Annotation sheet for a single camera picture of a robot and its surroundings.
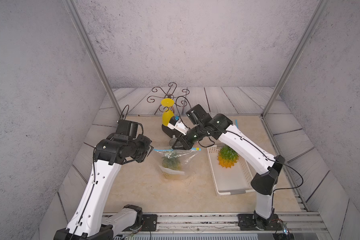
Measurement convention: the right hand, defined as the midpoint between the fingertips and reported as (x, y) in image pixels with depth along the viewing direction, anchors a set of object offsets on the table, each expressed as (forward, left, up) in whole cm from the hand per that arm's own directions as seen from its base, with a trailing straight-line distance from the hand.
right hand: (175, 146), depth 67 cm
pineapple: (-2, +3, -9) cm, 10 cm away
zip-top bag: (+41, -43, -30) cm, 66 cm away
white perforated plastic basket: (-4, -29, -30) cm, 42 cm away
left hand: (+1, +7, +1) cm, 7 cm away
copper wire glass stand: (+30, -1, +2) cm, 30 cm away
